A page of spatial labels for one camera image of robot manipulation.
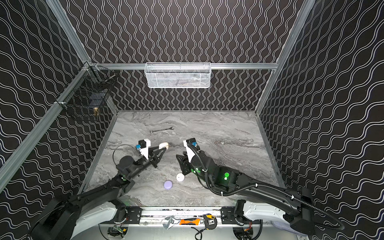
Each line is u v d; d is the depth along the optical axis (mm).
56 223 411
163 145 752
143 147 667
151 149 728
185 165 578
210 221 712
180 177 858
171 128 1098
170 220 731
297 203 409
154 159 681
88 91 929
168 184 840
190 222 719
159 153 748
